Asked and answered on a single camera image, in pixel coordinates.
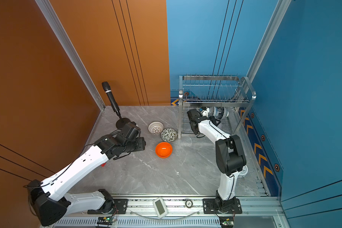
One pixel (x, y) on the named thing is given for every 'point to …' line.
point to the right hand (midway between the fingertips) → (220, 122)
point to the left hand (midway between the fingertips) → (144, 141)
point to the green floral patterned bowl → (168, 135)
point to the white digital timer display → (160, 207)
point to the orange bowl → (163, 150)
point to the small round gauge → (189, 204)
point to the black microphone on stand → (122, 122)
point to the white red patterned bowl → (156, 127)
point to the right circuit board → (226, 222)
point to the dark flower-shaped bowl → (225, 113)
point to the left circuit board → (106, 220)
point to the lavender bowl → (209, 112)
